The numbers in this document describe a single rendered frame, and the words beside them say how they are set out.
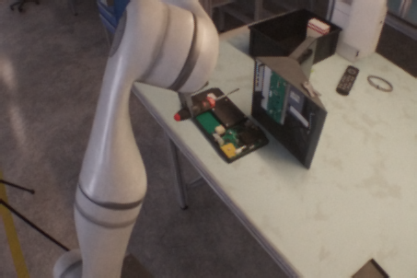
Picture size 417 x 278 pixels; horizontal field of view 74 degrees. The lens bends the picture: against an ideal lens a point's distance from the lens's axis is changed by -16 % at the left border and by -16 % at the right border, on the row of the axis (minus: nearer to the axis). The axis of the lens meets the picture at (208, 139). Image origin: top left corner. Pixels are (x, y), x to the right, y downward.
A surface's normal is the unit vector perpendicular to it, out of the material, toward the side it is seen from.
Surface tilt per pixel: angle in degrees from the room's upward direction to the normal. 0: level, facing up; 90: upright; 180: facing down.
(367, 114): 0
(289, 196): 0
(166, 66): 87
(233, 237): 0
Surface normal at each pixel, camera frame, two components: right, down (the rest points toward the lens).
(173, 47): 0.41, 0.28
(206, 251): -0.04, -0.66
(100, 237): 0.14, 0.47
